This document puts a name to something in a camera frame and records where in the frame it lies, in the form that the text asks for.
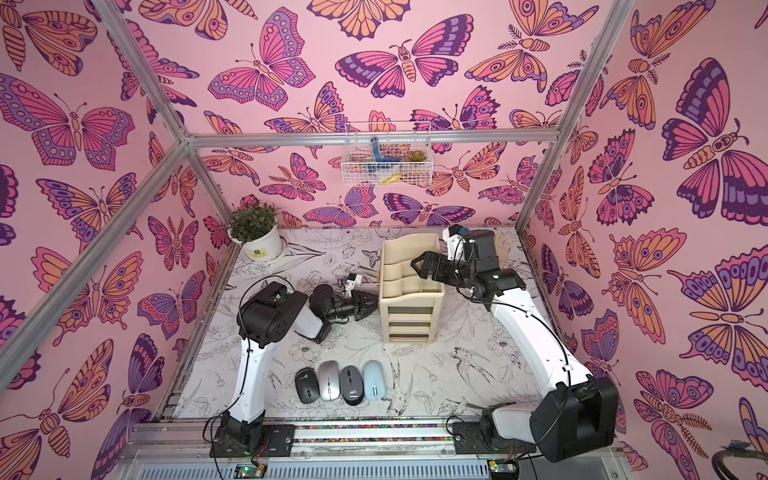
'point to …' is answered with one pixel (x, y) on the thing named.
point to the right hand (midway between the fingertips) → (427, 263)
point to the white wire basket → (387, 154)
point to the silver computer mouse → (329, 380)
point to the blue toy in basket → (379, 160)
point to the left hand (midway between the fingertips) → (387, 304)
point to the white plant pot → (265, 247)
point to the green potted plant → (252, 221)
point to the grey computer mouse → (352, 385)
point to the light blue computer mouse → (374, 380)
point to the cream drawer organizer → (407, 300)
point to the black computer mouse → (307, 385)
